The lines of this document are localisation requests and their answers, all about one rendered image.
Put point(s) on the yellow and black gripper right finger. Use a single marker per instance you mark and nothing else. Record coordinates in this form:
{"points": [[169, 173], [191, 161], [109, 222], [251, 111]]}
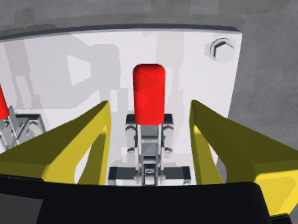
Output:
{"points": [[248, 156]]}

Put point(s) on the white rectangular block with slot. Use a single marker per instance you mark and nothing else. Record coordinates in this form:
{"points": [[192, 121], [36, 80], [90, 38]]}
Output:
{"points": [[173, 177]]}

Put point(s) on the light grey fixture plate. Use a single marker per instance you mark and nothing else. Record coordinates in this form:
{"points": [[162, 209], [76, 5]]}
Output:
{"points": [[62, 73]]}

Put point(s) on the grey toggle clamp with red handle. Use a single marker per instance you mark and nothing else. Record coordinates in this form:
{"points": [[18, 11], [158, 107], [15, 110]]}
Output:
{"points": [[33, 125]]}

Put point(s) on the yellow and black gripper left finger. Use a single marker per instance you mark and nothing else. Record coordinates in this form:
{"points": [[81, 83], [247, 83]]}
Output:
{"points": [[54, 155]]}

